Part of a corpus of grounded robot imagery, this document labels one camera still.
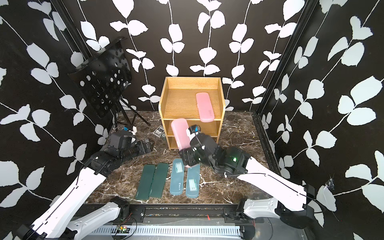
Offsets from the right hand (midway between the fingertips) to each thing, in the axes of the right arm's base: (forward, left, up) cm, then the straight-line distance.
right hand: (184, 148), depth 63 cm
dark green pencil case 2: (-3, +17, -30) cm, 35 cm away
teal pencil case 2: (-4, -3, -31) cm, 31 cm away
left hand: (+8, +19, -7) cm, 22 cm away
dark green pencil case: (-9, +25, -30) cm, 40 cm away
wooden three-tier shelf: (+30, +5, 0) cm, 31 cm away
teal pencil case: (-1, +7, -32) cm, 33 cm away
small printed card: (+32, +23, -30) cm, 49 cm away
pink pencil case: (+25, -9, 0) cm, 27 cm away
